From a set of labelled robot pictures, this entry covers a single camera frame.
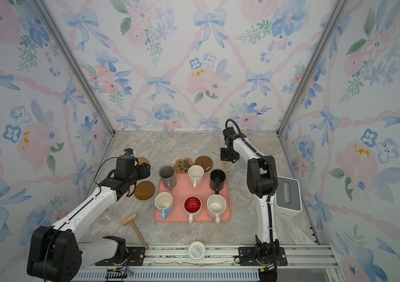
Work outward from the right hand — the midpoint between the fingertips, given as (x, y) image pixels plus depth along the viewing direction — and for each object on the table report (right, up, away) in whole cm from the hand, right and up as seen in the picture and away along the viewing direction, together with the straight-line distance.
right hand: (228, 158), depth 104 cm
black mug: (-7, -12, -10) cm, 17 cm away
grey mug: (-33, -8, -15) cm, 37 cm away
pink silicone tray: (-25, -16, -11) cm, 32 cm away
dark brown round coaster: (-14, -2, +1) cm, 14 cm away
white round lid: (-17, -36, -33) cm, 52 cm away
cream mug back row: (-19, -7, -10) cm, 23 cm away
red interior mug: (-20, -23, -18) cm, 35 cm away
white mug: (-8, -22, -16) cm, 29 cm away
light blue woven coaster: (+7, -5, 0) cm, 9 cm away
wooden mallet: (-49, -28, -21) cm, 60 cm away
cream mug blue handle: (-34, -21, -17) cm, 44 cm away
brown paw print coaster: (-27, -5, 0) cm, 28 cm away
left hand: (-44, -3, -17) cm, 47 cm away
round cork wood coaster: (-46, -17, -11) cm, 50 cm away
